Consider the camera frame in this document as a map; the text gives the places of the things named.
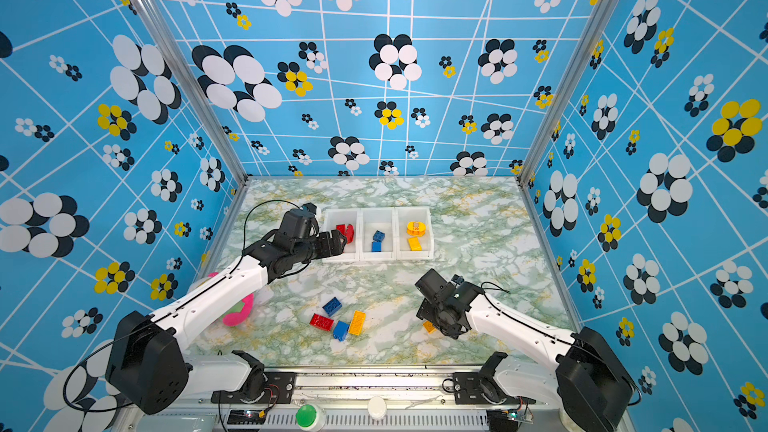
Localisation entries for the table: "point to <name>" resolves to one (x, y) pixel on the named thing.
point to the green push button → (310, 418)
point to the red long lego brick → (322, 322)
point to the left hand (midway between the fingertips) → (338, 240)
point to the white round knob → (377, 407)
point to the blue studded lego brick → (332, 306)
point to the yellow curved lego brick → (414, 244)
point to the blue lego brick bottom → (340, 330)
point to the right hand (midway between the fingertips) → (429, 318)
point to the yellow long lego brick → (357, 322)
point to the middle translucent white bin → (378, 219)
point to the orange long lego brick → (429, 326)
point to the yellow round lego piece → (416, 228)
